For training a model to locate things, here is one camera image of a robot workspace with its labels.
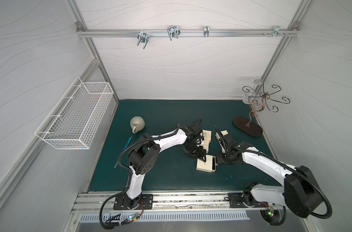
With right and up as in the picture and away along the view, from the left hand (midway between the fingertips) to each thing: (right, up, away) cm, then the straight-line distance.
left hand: (202, 161), depth 81 cm
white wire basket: (-64, +23, -13) cm, 69 cm away
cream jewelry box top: (+18, +14, +17) cm, 28 cm away
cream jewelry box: (+4, +7, +10) cm, 13 cm away
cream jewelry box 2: (+6, +13, +15) cm, 21 cm away
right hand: (+12, 0, +5) cm, 13 cm away
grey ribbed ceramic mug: (-44, +20, +23) cm, 54 cm away
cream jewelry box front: (+5, -4, +3) cm, 7 cm away
